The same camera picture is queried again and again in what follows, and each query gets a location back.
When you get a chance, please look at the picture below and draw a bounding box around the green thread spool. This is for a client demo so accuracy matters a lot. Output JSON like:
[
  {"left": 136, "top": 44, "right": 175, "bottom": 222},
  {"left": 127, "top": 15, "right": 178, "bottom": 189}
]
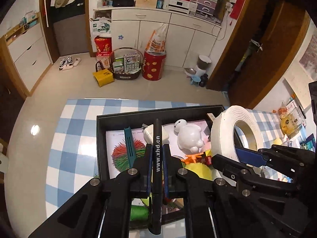
[{"left": 130, "top": 205, "right": 149, "bottom": 221}]

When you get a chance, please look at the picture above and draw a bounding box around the white tape roll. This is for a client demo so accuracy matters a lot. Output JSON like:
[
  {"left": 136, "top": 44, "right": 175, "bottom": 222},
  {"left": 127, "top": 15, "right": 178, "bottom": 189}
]
[{"left": 210, "top": 105, "right": 264, "bottom": 162}]

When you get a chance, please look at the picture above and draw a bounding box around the yellow chick toy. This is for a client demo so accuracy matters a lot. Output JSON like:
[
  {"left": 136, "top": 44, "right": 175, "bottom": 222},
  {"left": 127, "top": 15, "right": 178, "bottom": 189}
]
[{"left": 181, "top": 153, "right": 212, "bottom": 180}]

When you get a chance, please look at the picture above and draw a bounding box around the black marker pen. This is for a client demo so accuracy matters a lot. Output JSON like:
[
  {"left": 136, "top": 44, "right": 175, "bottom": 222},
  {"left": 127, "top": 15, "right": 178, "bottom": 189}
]
[{"left": 149, "top": 119, "right": 163, "bottom": 235}]

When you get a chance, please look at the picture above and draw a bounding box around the white baymax figure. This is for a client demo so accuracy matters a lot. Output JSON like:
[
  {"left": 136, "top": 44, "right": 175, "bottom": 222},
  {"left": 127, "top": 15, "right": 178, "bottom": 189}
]
[{"left": 174, "top": 119, "right": 204, "bottom": 155}]

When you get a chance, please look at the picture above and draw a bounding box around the white power adapter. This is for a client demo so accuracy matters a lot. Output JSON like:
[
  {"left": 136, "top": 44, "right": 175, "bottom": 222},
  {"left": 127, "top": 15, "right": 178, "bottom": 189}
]
[{"left": 143, "top": 124, "right": 170, "bottom": 145}]

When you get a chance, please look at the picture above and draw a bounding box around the orange rubber string ball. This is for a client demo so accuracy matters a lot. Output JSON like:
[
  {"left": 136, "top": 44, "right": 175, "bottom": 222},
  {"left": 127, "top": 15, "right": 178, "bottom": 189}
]
[{"left": 112, "top": 139, "right": 146, "bottom": 172}]

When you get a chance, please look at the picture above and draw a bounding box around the open white book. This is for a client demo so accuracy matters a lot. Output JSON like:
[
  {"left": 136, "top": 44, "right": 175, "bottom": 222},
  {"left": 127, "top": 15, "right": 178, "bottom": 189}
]
[{"left": 106, "top": 119, "right": 212, "bottom": 179}]

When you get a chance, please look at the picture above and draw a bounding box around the black storage tray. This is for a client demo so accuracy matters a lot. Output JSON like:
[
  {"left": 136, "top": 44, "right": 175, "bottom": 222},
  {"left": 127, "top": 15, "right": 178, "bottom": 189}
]
[{"left": 95, "top": 104, "right": 246, "bottom": 231}]

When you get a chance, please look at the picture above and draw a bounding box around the pet feeder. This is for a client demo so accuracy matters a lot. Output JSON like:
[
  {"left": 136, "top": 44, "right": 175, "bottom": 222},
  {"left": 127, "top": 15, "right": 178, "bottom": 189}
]
[{"left": 184, "top": 55, "right": 212, "bottom": 77}]

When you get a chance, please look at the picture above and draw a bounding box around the brown wooden door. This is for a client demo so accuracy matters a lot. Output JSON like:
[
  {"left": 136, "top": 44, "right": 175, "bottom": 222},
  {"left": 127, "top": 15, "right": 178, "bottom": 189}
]
[{"left": 206, "top": 0, "right": 316, "bottom": 109}]

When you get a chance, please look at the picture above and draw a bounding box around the red round tin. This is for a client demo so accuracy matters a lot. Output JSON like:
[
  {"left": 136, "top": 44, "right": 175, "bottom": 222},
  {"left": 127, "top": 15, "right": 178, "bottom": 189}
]
[{"left": 142, "top": 51, "right": 167, "bottom": 81}]

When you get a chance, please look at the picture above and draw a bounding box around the yellow paper bag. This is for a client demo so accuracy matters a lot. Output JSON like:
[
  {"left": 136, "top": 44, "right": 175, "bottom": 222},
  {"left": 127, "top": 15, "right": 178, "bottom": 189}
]
[{"left": 92, "top": 61, "right": 115, "bottom": 87}]

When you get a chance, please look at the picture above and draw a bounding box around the dark wicker basket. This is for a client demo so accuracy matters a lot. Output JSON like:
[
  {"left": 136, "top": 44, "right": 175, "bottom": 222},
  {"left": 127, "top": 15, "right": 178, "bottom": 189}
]
[{"left": 109, "top": 47, "right": 145, "bottom": 80}]

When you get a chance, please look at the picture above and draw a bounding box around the white cabinet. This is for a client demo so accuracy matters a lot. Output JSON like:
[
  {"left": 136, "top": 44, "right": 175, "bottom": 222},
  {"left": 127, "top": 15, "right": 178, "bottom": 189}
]
[{"left": 94, "top": 7, "right": 221, "bottom": 68}]

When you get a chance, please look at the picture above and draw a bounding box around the orange plastic bag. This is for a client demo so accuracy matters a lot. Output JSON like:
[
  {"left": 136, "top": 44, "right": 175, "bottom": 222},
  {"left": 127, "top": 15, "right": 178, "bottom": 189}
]
[{"left": 145, "top": 24, "right": 168, "bottom": 54}]

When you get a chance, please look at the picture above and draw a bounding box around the pair of sneakers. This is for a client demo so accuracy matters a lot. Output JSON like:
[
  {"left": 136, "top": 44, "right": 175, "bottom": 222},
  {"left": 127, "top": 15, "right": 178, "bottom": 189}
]
[{"left": 59, "top": 56, "right": 81, "bottom": 70}]

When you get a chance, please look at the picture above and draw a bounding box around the white printer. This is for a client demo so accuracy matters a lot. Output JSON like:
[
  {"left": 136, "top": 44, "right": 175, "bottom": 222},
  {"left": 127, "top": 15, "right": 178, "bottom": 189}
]
[{"left": 162, "top": 0, "right": 197, "bottom": 16}]

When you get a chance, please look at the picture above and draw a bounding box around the black bag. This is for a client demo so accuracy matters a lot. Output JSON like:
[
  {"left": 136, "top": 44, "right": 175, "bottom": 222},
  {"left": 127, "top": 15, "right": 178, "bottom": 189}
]
[{"left": 112, "top": 0, "right": 135, "bottom": 7}]

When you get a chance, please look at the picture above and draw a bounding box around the white drawer unit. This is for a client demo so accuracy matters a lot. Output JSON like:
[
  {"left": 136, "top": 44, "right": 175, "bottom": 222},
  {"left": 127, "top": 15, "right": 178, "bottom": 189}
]
[{"left": 1, "top": 12, "right": 52, "bottom": 99}]

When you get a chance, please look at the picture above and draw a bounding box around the wall calendar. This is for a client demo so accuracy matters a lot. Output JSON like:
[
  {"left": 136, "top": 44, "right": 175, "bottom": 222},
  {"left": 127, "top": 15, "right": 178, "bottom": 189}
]
[{"left": 284, "top": 23, "right": 316, "bottom": 108}]

